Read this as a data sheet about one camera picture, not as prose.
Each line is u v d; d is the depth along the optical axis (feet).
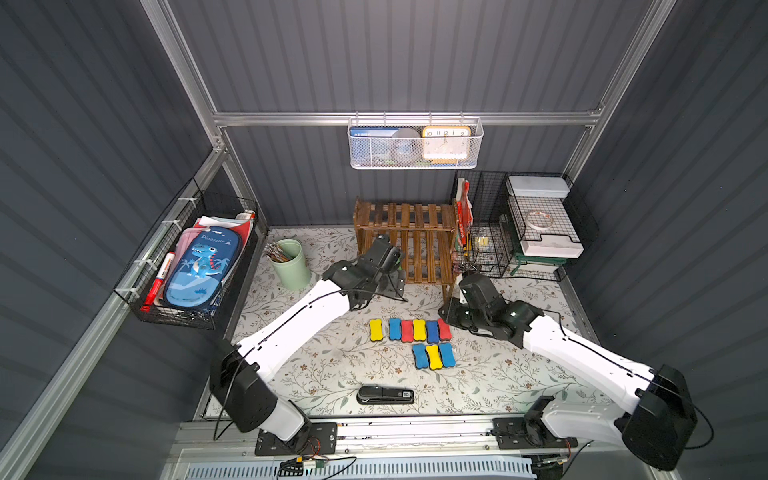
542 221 3.10
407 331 2.97
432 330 2.99
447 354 2.84
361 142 2.85
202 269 2.11
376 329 3.00
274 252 2.98
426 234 3.25
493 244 3.79
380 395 2.49
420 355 2.81
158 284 2.11
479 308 2.02
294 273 2.99
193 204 2.54
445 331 2.99
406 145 2.86
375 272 1.86
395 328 3.02
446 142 2.91
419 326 3.00
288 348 1.41
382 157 2.99
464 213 3.78
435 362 2.77
